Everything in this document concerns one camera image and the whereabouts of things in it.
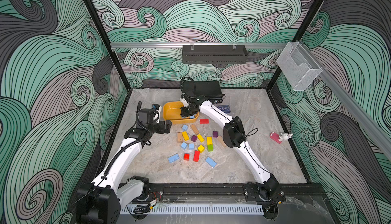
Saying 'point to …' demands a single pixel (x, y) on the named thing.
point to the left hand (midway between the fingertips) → (163, 120)
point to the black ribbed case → (211, 89)
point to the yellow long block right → (209, 140)
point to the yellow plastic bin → (171, 112)
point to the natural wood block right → (221, 141)
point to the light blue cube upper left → (185, 128)
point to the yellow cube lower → (201, 148)
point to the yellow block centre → (200, 138)
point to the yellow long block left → (186, 135)
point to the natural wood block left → (179, 137)
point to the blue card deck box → (225, 108)
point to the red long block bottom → (196, 156)
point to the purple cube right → (215, 134)
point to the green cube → (210, 147)
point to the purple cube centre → (194, 138)
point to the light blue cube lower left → (183, 145)
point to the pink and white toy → (279, 139)
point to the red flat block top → (203, 121)
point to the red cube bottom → (186, 157)
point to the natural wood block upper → (194, 129)
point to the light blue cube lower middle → (191, 146)
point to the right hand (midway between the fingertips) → (181, 114)
